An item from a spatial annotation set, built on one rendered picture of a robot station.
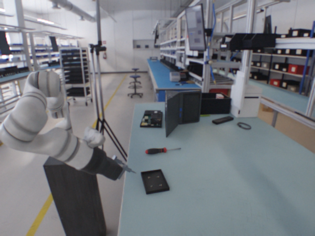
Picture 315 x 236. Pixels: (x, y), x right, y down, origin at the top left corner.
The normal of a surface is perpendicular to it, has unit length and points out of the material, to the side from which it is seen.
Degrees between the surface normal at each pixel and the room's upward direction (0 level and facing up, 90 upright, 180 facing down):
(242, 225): 0
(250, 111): 90
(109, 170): 76
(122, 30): 90
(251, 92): 90
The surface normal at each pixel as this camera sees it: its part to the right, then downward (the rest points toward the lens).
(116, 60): 0.07, 0.35
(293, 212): 0.00, -0.94
